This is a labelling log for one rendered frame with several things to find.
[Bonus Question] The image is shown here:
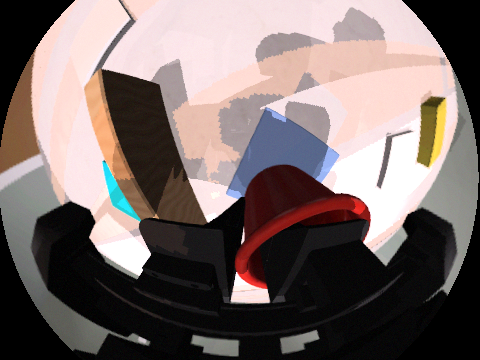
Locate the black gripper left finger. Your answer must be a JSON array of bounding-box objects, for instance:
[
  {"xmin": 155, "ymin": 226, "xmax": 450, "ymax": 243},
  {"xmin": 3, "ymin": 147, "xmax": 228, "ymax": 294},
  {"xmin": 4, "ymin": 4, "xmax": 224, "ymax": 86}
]
[{"xmin": 139, "ymin": 197, "xmax": 245, "ymax": 304}]

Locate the yellow flat block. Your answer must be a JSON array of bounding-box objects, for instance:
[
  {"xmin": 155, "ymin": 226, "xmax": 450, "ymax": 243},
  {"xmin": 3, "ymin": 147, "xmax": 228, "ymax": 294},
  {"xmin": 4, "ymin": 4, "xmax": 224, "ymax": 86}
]
[{"xmin": 416, "ymin": 95, "xmax": 447, "ymax": 168}]

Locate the dark red cup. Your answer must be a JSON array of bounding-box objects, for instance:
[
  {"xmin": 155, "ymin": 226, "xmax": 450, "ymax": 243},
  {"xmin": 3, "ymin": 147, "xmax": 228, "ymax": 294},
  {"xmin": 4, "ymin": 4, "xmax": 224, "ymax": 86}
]
[{"xmin": 235, "ymin": 164, "xmax": 372, "ymax": 289}]

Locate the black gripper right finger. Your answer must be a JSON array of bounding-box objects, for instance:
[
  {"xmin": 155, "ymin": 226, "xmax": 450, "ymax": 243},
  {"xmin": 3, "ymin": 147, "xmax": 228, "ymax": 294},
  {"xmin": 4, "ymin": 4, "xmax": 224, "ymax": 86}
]
[{"xmin": 259, "ymin": 219, "xmax": 369, "ymax": 303}]

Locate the white flat block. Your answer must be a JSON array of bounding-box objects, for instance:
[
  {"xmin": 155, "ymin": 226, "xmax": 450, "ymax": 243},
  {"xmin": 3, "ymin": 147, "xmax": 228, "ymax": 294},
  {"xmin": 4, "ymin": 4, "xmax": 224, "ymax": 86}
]
[{"xmin": 376, "ymin": 129, "xmax": 416, "ymax": 189}]

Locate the brown wooden block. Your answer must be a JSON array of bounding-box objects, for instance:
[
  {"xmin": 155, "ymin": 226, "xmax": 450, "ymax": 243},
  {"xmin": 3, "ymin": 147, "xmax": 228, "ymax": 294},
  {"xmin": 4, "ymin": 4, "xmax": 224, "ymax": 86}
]
[{"xmin": 84, "ymin": 68, "xmax": 208, "ymax": 225}]

